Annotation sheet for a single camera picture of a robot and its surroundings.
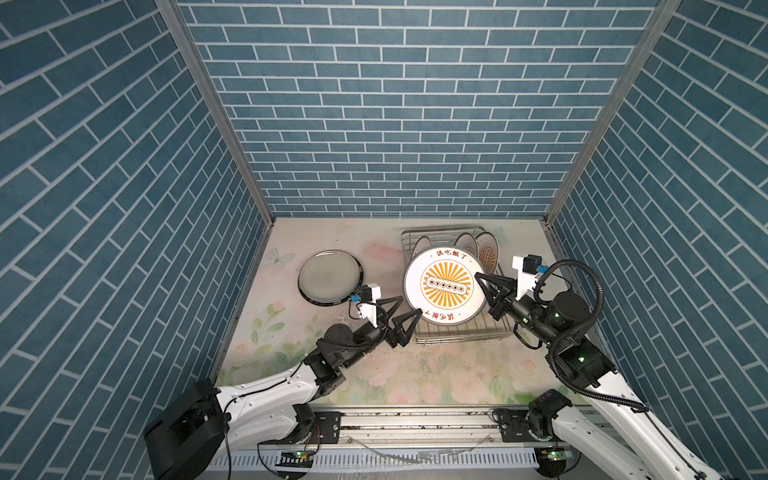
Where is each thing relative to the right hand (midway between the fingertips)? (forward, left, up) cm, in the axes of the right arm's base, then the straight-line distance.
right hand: (475, 272), depth 66 cm
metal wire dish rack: (+2, -8, -32) cm, 33 cm away
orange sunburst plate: (+26, +12, -21) cm, 36 cm away
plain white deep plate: (+16, +43, -30) cm, 55 cm away
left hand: (-6, +13, -8) cm, 17 cm away
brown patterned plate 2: (+24, -10, -21) cm, 33 cm away
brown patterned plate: (-1, +7, -5) cm, 9 cm away
